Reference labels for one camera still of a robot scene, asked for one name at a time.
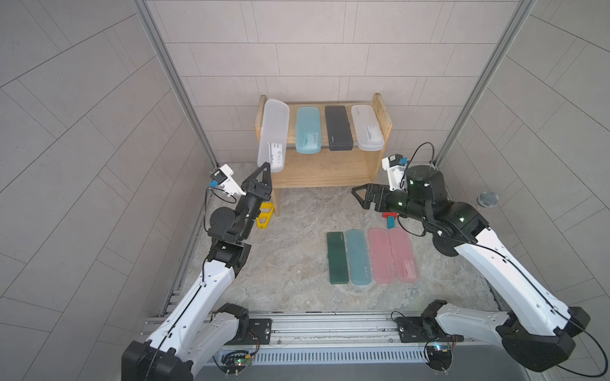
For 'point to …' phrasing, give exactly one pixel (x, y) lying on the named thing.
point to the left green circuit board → (235, 362)
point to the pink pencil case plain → (382, 255)
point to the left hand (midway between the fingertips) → (274, 165)
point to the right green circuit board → (440, 357)
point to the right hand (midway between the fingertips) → (360, 192)
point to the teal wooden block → (390, 222)
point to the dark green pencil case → (338, 272)
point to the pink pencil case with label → (403, 255)
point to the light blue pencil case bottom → (360, 266)
